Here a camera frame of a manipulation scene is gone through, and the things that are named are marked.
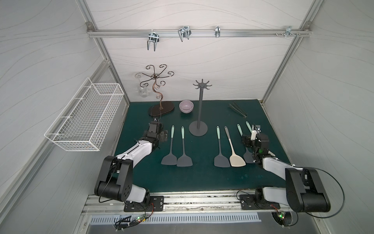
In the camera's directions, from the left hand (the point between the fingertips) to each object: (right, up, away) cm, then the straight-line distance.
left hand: (157, 133), depth 92 cm
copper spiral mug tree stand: (0, +18, +23) cm, 29 cm away
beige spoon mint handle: (+72, -13, -2) cm, 73 cm away
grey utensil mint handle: (+17, -16, -6) cm, 25 cm away
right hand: (+61, 0, -1) cm, 61 cm away
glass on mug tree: (-12, +28, +8) cm, 31 cm away
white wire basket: (-30, +10, -23) cm, 39 cm away
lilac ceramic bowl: (+18, +18, +20) cm, 33 cm away
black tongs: (+58, +17, +25) cm, 66 cm away
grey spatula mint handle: (+40, -17, -6) cm, 44 cm away
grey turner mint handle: (+9, -15, -5) cm, 19 cm away
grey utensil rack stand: (+28, +2, +12) cm, 30 cm away
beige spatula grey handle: (+48, -16, -6) cm, 51 cm away
